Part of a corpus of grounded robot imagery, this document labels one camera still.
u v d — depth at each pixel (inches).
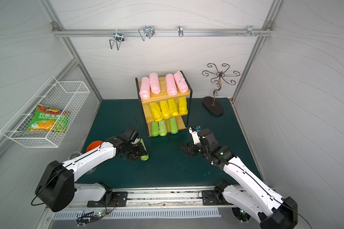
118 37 30.8
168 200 29.5
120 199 29.0
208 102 46.3
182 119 42.0
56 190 16.1
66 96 31.3
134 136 27.2
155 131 37.7
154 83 30.3
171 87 30.0
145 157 31.9
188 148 26.0
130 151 27.6
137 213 27.6
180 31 30.0
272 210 15.4
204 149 21.9
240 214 28.2
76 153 28.7
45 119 24.4
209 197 29.0
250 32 30.3
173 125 39.2
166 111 34.1
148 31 29.7
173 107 34.8
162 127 38.7
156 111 33.9
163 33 31.3
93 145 34.8
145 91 28.2
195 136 26.9
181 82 30.3
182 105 35.4
